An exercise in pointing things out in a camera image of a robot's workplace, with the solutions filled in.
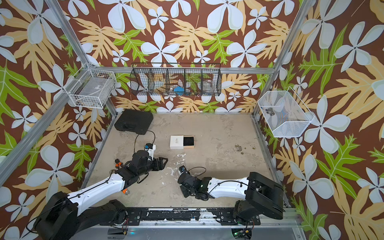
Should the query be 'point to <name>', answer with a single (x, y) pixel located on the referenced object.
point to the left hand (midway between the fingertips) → (164, 158)
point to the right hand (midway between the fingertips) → (181, 186)
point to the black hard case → (134, 121)
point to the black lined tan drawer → (188, 142)
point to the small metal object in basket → (270, 111)
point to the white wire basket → (91, 88)
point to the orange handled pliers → (119, 164)
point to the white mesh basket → (285, 114)
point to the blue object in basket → (179, 90)
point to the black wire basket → (176, 79)
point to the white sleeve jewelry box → (177, 142)
